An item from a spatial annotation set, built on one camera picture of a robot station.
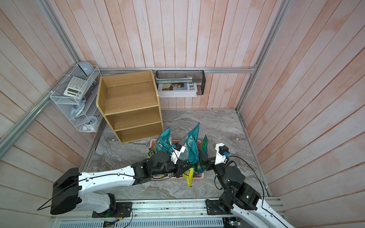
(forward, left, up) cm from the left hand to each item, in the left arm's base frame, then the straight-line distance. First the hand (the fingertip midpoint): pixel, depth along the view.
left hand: (189, 167), depth 69 cm
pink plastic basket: (+20, +23, -13) cm, 33 cm away
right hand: (+8, -9, +7) cm, 14 cm away
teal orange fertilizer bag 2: (+11, +13, +4) cm, 18 cm away
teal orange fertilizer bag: (+12, -1, +3) cm, 13 cm away
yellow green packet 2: (-3, +1, -3) cm, 5 cm away
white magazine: (+49, +3, +10) cm, 50 cm away
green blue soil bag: (+2, -4, -3) cm, 5 cm away
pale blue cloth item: (+33, +67, +8) cm, 75 cm away
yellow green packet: (+9, +21, -3) cm, 23 cm away
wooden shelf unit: (+32, +34, +13) cm, 48 cm away
